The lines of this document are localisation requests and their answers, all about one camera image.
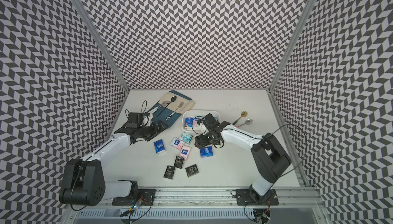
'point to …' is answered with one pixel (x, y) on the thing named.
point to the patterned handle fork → (172, 115)
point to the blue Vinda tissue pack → (188, 122)
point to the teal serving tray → (166, 115)
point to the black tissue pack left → (169, 172)
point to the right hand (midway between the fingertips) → (202, 144)
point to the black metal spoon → (173, 98)
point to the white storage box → (198, 114)
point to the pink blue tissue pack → (176, 143)
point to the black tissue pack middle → (179, 162)
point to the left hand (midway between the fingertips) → (163, 130)
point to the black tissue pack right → (192, 170)
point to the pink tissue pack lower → (184, 151)
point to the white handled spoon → (164, 103)
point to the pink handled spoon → (247, 121)
